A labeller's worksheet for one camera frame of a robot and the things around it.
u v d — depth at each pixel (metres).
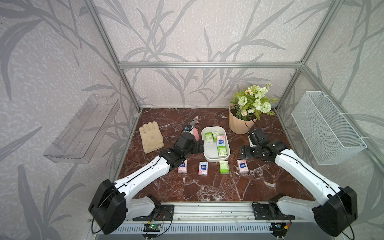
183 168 0.86
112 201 0.39
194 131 0.97
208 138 0.99
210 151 0.97
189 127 0.72
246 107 0.87
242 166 0.87
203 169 0.86
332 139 0.60
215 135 1.01
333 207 0.38
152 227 0.71
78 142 0.64
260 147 0.60
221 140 0.96
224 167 0.87
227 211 0.76
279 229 0.72
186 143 0.60
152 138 1.02
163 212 0.73
